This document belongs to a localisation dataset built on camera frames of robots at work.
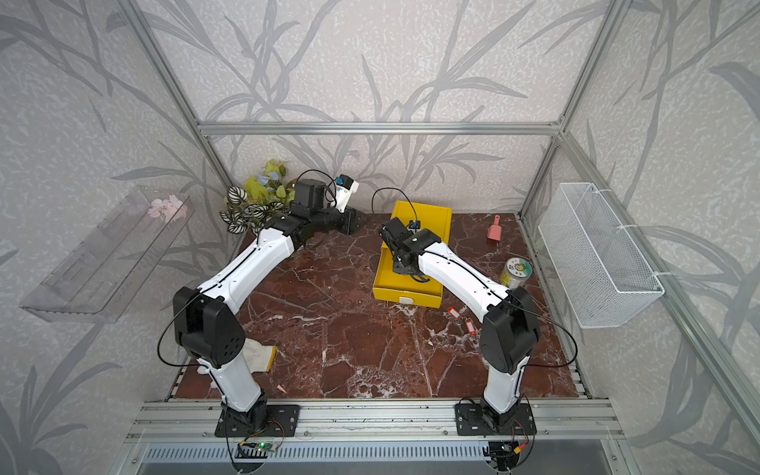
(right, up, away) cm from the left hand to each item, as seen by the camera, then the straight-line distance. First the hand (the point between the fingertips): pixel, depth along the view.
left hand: (366, 215), depth 82 cm
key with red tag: (+27, -30, +12) cm, 42 cm away
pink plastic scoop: (+46, -4, +30) cm, 55 cm away
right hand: (+12, -14, +5) cm, 19 cm away
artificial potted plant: (-33, +6, +8) cm, 35 cm away
